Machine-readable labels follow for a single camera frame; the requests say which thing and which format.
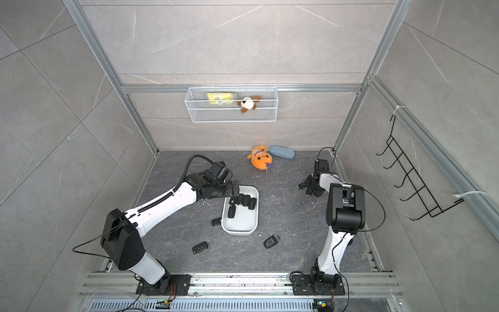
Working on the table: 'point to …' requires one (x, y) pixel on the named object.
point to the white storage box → (245, 221)
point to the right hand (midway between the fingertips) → (310, 185)
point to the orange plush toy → (260, 158)
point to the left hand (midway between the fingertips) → (233, 187)
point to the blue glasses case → (281, 151)
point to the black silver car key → (271, 241)
